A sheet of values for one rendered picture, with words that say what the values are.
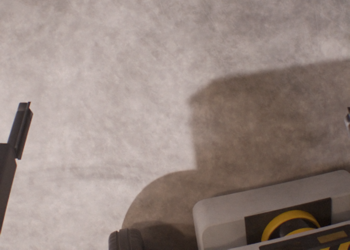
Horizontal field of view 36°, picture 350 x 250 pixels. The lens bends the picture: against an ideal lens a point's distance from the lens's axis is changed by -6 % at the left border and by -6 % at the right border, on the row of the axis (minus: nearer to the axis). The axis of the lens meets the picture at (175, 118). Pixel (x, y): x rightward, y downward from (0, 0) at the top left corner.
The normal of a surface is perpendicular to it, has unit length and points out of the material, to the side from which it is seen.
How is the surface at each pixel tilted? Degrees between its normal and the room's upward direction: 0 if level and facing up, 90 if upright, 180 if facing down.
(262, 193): 90
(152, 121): 0
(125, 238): 87
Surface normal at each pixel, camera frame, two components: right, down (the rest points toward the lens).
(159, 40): 0.11, 0.32
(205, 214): -0.33, -0.88
